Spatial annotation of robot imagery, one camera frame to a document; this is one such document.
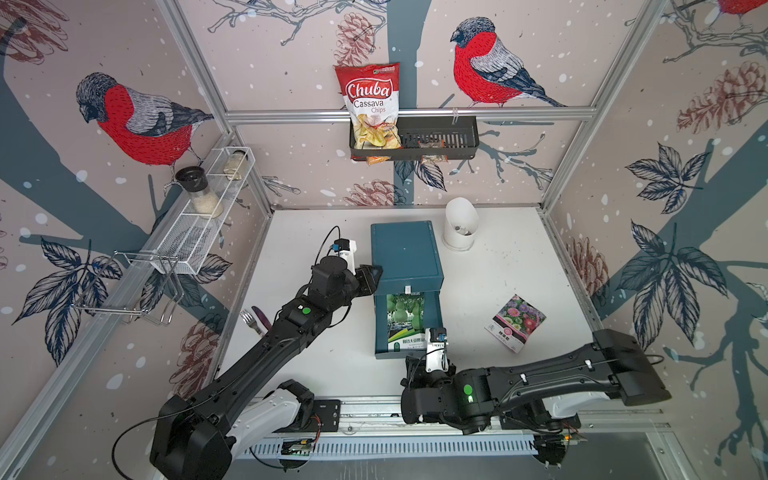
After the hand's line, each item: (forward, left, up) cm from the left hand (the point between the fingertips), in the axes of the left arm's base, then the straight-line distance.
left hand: (384, 267), depth 77 cm
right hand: (-21, -7, -12) cm, 25 cm away
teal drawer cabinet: (+4, -6, -1) cm, 8 cm away
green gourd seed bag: (-9, -6, -14) cm, 18 cm away
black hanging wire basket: (+53, -14, +5) cm, 55 cm away
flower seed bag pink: (-6, -40, -22) cm, 46 cm away
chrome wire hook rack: (-12, +50, +13) cm, 53 cm away
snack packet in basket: (+38, -15, +12) cm, 43 cm away
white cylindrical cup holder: (+29, -27, -15) cm, 42 cm away
